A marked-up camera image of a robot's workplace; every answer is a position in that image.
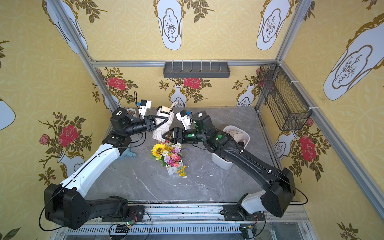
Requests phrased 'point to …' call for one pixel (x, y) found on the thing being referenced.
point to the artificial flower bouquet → (170, 155)
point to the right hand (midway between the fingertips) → (171, 133)
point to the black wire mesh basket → (290, 110)
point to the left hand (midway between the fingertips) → (164, 118)
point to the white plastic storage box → (222, 163)
